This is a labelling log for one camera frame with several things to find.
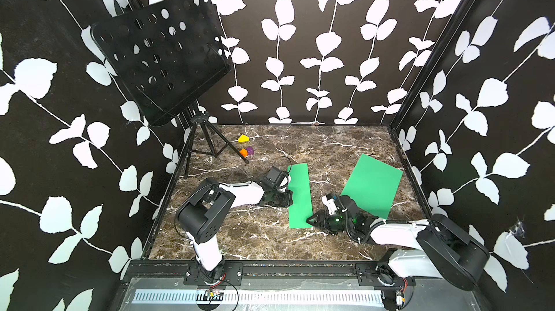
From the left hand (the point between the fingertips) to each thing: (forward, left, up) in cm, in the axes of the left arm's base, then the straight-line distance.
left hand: (293, 200), depth 91 cm
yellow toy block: (+37, +24, -1) cm, 44 cm away
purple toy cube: (+27, +19, +1) cm, 34 cm away
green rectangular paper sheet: (-3, -3, -1) cm, 5 cm away
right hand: (-10, -5, +3) cm, 12 cm away
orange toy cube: (+26, +23, 0) cm, 35 cm away
